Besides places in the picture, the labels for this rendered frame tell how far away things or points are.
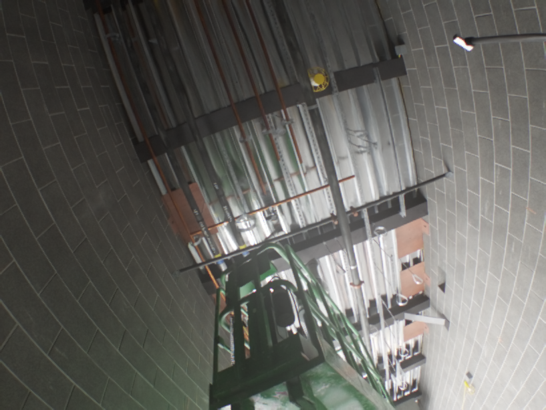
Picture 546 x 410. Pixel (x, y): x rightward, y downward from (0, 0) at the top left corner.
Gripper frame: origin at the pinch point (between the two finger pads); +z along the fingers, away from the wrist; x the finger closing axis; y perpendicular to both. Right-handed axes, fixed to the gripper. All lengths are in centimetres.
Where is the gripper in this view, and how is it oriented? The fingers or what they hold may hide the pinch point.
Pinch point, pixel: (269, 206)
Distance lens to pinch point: 311.5
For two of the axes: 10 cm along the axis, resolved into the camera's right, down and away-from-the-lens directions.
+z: -2.7, -7.4, -6.1
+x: 2.1, 5.8, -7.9
